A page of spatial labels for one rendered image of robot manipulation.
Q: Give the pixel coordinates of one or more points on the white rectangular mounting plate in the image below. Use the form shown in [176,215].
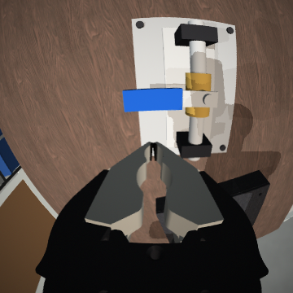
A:
[149,68]

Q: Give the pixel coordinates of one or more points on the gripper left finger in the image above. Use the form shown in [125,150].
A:
[112,200]

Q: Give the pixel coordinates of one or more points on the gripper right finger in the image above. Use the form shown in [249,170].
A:
[195,201]

